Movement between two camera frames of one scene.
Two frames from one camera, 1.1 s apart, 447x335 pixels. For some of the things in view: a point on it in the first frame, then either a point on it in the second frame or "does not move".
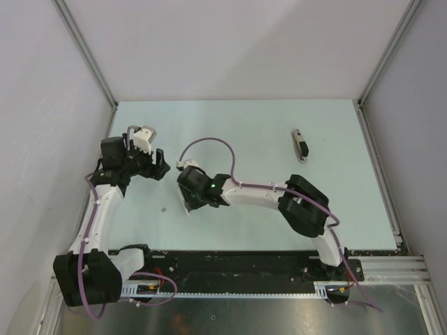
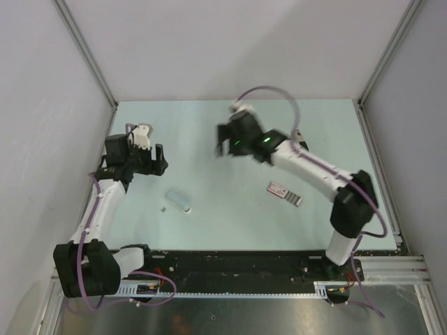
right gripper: [192, 205] -> [225, 131]
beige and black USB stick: [300, 145] does not move
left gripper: [153, 171] does not move
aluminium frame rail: [394, 269] does not move
